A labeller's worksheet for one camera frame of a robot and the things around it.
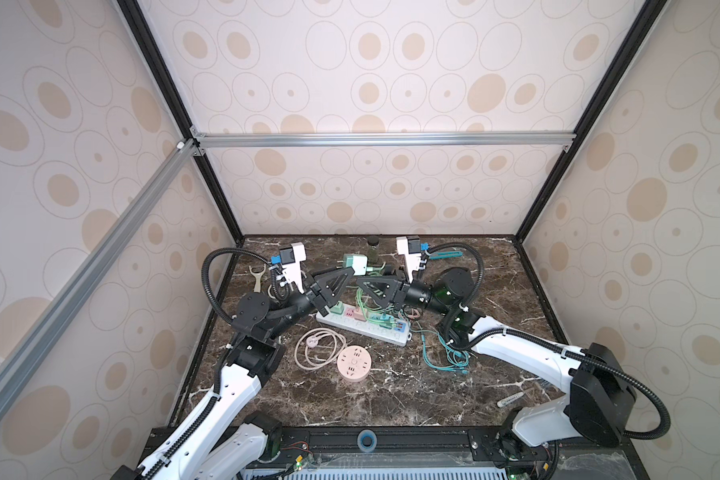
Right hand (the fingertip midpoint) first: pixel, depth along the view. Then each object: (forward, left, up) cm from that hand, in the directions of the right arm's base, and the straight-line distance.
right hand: (360, 283), depth 60 cm
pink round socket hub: (-3, +3, -35) cm, 35 cm away
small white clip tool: (-12, -39, -38) cm, 56 cm away
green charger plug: (+13, +8, -31) cm, 34 cm away
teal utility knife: (+41, -30, -39) cm, 64 cm away
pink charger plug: (+11, +2, -32) cm, 34 cm away
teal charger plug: (+7, -7, -29) cm, 31 cm away
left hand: (-1, 0, +4) cm, 4 cm away
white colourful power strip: (+8, -5, -34) cm, 36 cm away
